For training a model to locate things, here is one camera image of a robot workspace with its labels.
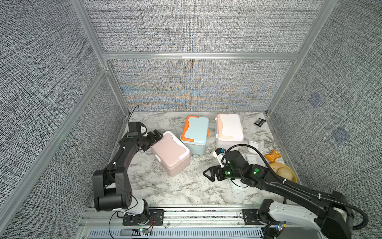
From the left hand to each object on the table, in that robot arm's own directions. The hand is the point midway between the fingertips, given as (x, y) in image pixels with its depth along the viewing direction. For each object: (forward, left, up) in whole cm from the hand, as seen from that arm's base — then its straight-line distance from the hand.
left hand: (159, 136), depth 89 cm
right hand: (-22, -26, +1) cm, 34 cm away
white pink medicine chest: (+2, -42, +1) cm, 42 cm away
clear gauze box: (-32, -37, +6) cm, 49 cm away
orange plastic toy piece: (-9, -70, -12) cm, 72 cm away
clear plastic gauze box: (-9, -59, -14) cm, 61 cm away
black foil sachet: (+19, -71, -12) cm, 75 cm away
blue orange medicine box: (+1, -21, 0) cm, 21 cm away
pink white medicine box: (-11, -8, 0) cm, 14 cm away
